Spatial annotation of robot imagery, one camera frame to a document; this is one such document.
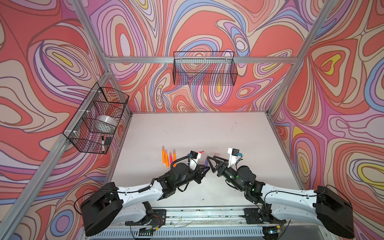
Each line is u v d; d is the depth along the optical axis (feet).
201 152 3.07
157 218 2.37
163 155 3.14
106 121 2.39
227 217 2.46
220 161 2.15
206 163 2.41
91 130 2.44
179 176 1.93
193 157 2.22
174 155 3.14
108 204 1.38
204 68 3.16
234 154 2.18
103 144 2.36
